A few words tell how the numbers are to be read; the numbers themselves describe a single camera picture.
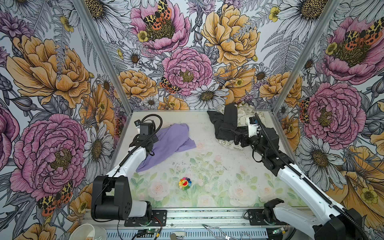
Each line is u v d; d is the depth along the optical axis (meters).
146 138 0.69
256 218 0.74
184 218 0.76
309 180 0.47
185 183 0.85
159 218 0.73
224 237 0.69
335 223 0.38
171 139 1.00
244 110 1.20
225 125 1.00
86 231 0.70
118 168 0.47
